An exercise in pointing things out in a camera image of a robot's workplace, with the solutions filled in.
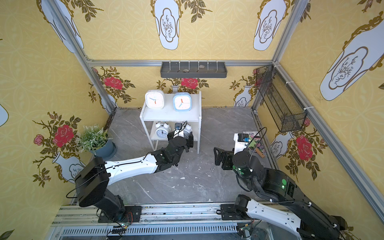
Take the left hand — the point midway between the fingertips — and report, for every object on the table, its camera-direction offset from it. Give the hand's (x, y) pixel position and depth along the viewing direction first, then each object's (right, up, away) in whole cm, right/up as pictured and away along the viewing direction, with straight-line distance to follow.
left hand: (187, 133), depth 82 cm
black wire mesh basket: (+56, +14, +2) cm, 57 cm away
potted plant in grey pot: (-50, -3, -1) cm, 50 cm away
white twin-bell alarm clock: (-13, +2, -3) cm, 14 cm away
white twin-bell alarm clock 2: (0, +1, -4) cm, 4 cm away
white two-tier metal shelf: (-9, +10, -7) cm, 15 cm away
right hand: (+15, -7, -19) cm, 25 cm away
